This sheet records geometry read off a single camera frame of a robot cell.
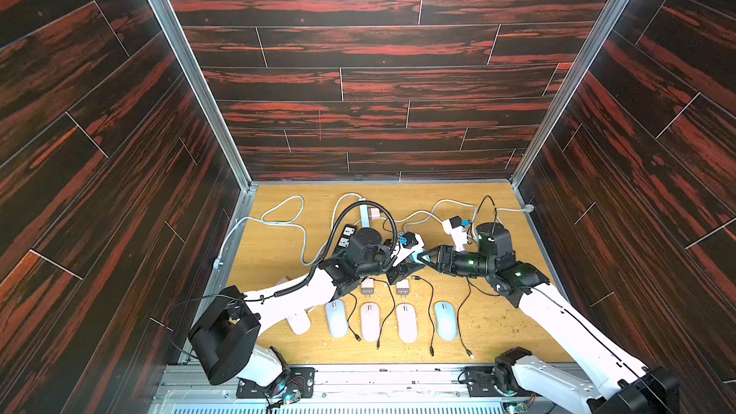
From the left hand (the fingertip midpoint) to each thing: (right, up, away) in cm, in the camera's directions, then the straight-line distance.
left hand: (420, 258), depth 74 cm
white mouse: (-23, -19, +9) cm, 31 cm away
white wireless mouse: (-34, -21, +9) cm, 41 cm away
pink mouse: (-2, -20, +8) cm, 22 cm away
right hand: (+1, +1, +1) cm, 2 cm away
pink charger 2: (-3, -12, +14) cm, 19 cm away
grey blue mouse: (+9, -20, +7) cm, 23 cm away
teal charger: (-2, +1, -1) cm, 2 cm away
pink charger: (-14, -11, +14) cm, 23 cm away
